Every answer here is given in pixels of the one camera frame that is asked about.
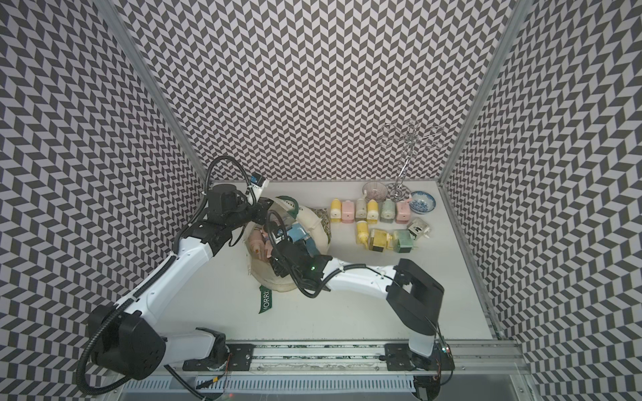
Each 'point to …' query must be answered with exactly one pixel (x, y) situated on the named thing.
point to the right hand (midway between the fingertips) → (285, 254)
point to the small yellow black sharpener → (379, 240)
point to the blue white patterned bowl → (421, 202)
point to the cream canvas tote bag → (313, 220)
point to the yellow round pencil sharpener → (373, 212)
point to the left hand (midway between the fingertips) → (270, 201)
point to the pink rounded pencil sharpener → (348, 211)
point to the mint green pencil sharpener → (388, 211)
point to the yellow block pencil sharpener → (335, 210)
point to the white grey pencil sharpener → (418, 229)
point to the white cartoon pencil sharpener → (361, 209)
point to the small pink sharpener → (257, 244)
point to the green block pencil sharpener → (404, 242)
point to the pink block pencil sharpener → (403, 212)
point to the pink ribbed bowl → (374, 190)
